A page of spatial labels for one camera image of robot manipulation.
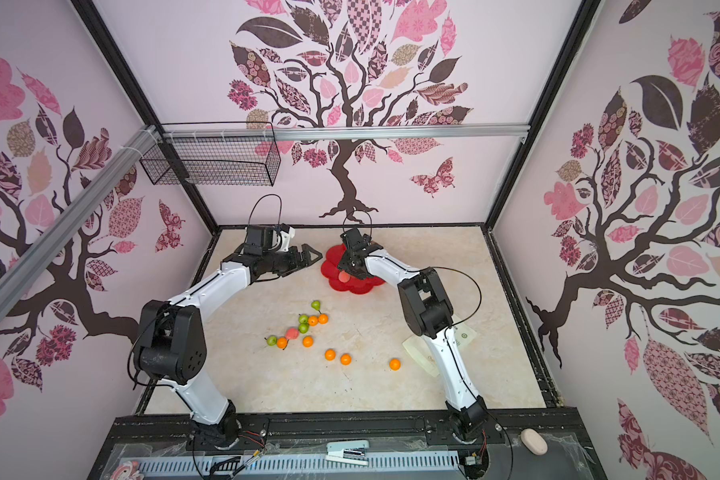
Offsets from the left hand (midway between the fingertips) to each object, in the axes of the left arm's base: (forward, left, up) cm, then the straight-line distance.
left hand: (313, 261), depth 90 cm
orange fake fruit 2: (-25, -10, -14) cm, 31 cm away
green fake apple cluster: (-14, +4, -14) cm, 20 cm away
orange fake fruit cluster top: (-13, -2, -14) cm, 19 cm away
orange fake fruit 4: (-20, +9, -14) cm, 26 cm away
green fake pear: (-7, 0, -14) cm, 16 cm away
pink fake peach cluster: (+2, -9, -11) cm, 14 cm away
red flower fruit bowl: (+7, -3, -14) cm, 16 cm away
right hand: (+9, -9, -11) cm, 17 cm away
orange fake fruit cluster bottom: (-20, +1, -14) cm, 24 cm away
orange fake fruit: (-27, -24, -13) cm, 39 cm away
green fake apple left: (-20, +12, -14) cm, 27 cm away
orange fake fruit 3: (-24, -6, -14) cm, 28 cm away
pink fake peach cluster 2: (-17, +7, -15) cm, 23 cm away
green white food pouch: (-23, -33, -14) cm, 42 cm away
